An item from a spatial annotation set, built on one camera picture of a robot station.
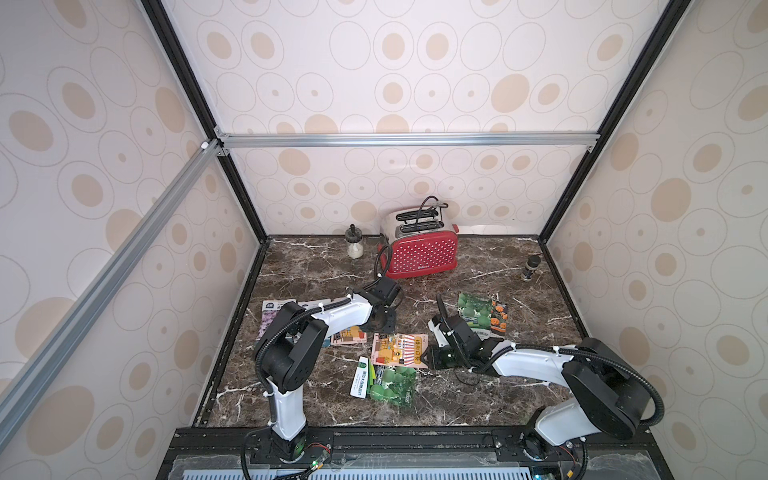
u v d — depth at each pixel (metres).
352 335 0.93
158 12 0.67
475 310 0.97
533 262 1.01
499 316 0.97
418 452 0.73
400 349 0.90
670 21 0.69
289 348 0.49
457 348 0.69
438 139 1.84
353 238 1.06
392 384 0.83
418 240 0.95
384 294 0.76
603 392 0.44
